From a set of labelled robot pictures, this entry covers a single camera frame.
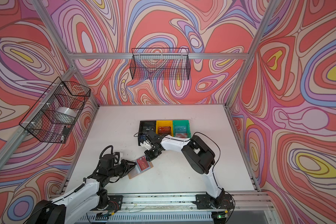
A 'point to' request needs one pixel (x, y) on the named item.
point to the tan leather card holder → (143, 165)
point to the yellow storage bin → (164, 123)
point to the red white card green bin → (181, 135)
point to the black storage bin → (145, 126)
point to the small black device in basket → (66, 131)
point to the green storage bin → (182, 122)
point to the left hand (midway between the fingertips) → (137, 163)
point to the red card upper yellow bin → (164, 129)
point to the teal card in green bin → (180, 129)
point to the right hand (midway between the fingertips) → (149, 161)
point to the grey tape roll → (66, 115)
